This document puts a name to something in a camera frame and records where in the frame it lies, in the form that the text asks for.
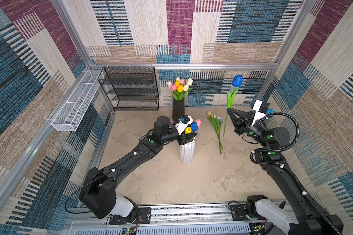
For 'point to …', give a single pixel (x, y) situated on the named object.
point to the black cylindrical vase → (178, 109)
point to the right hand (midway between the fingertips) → (227, 111)
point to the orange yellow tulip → (177, 82)
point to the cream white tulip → (189, 82)
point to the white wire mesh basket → (70, 114)
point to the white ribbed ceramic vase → (187, 152)
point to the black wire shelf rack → (132, 88)
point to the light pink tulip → (183, 81)
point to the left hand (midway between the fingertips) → (193, 127)
